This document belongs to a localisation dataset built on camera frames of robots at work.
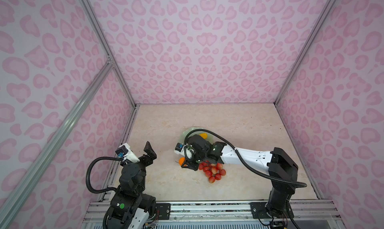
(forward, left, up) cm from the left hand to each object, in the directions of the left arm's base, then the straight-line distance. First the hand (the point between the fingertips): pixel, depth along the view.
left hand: (141, 144), depth 68 cm
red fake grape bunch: (-6, -33, -21) cm, 40 cm away
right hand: (-2, -19, -15) cm, 24 cm away
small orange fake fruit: (-3, -17, -13) cm, 22 cm away
